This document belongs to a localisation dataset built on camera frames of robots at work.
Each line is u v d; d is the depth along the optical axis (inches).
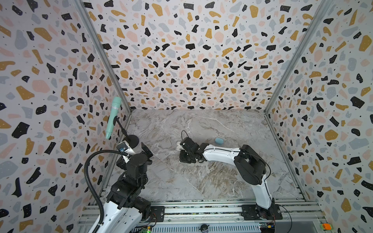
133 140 40.5
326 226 27.6
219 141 40.6
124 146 22.0
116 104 30.7
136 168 18.9
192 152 28.2
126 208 18.3
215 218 28.8
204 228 26.2
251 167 20.4
